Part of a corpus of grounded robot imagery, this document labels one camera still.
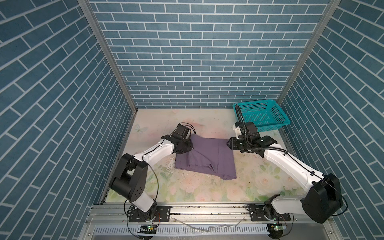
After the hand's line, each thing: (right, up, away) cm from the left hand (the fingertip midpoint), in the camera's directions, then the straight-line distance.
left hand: (195, 147), depth 90 cm
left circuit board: (-23, -37, -17) cm, 47 cm away
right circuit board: (+40, -36, -18) cm, 57 cm away
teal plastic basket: (+57, +22, +30) cm, 68 cm away
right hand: (+20, +4, -7) cm, 21 cm away
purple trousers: (+9, -6, +2) cm, 11 cm away
